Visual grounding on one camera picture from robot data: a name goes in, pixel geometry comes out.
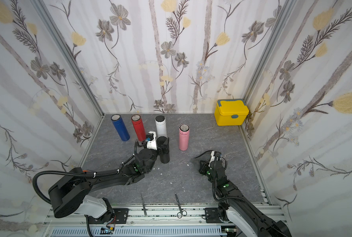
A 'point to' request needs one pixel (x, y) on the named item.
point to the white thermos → (160, 125)
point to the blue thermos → (120, 127)
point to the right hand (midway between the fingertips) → (201, 160)
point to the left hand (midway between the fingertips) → (162, 137)
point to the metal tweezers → (143, 206)
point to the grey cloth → (205, 156)
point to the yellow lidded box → (231, 112)
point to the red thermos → (139, 127)
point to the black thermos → (164, 158)
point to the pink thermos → (184, 133)
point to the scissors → (182, 213)
